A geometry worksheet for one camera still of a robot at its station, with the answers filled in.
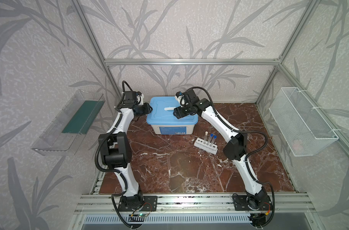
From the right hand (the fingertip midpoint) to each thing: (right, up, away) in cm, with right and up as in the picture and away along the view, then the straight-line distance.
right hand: (177, 107), depth 91 cm
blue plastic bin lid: (-10, -3, 0) cm, 10 cm away
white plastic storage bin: (-4, -15, +4) cm, 16 cm away
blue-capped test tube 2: (+22, -18, -7) cm, 30 cm away
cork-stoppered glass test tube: (+18, -16, -6) cm, 25 cm away
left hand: (-17, +3, +2) cm, 17 cm away
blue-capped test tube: (+20, -20, -4) cm, 29 cm away
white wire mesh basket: (+58, -12, -28) cm, 66 cm away
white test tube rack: (+14, -23, +2) cm, 28 cm away
